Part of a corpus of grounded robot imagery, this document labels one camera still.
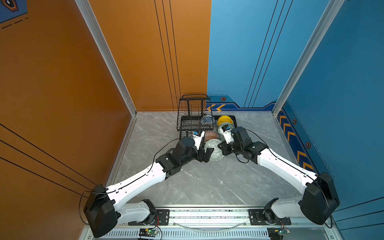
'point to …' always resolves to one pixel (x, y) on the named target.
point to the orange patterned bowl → (209, 135)
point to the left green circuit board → (148, 232)
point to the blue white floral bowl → (208, 120)
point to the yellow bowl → (224, 118)
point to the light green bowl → (221, 124)
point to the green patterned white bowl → (217, 154)
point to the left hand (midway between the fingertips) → (206, 144)
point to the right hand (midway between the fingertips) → (218, 145)
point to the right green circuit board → (283, 231)
